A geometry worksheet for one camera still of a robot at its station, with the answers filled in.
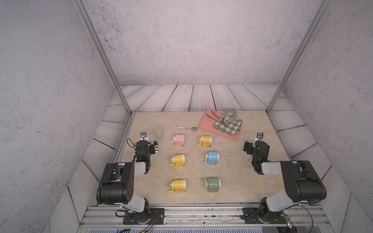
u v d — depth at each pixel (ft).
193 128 3.60
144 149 2.38
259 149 2.35
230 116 3.56
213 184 2.51
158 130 3.50
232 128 3.57
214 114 3.88
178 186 2.49
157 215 2.40
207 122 3.75
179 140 3.15
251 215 2.33
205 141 3.10
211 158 2.85
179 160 2.86
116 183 1.49
